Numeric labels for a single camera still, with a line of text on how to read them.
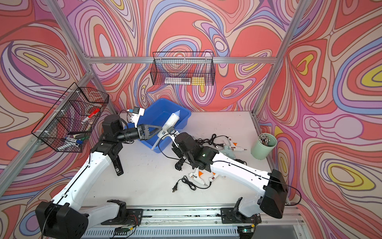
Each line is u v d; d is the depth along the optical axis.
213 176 0.86
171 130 0.61
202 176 0.87
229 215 0.73
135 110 0.63
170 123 0.70
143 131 0.58
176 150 0.64
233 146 0.98
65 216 0.37
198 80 0.82
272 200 0.38
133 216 0.72
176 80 0.82
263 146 0.83
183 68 0.85
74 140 0.68
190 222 0.73
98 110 0.76
